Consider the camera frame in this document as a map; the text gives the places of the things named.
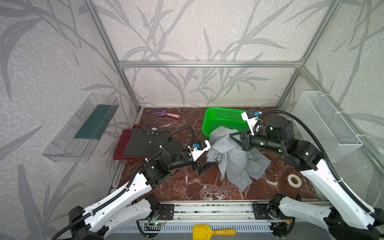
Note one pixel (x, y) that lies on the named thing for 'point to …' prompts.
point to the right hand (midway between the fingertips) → (230, 131)
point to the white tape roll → (292, 184)
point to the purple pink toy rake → (163, 113)
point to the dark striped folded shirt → (145, 141)
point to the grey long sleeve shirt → (237, 165)
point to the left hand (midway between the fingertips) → (212, 149)
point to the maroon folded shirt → (121, 145)
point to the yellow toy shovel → (204, 232)
